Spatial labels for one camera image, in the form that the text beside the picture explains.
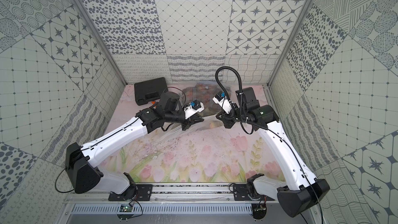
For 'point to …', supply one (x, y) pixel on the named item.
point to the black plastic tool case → (149, 90)
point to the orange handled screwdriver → (153, 102)
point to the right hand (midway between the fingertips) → (220, 117)
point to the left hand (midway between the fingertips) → (205, 120)
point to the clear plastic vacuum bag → (207, 139)
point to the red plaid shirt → (203, 93)
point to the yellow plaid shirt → (213, 124)
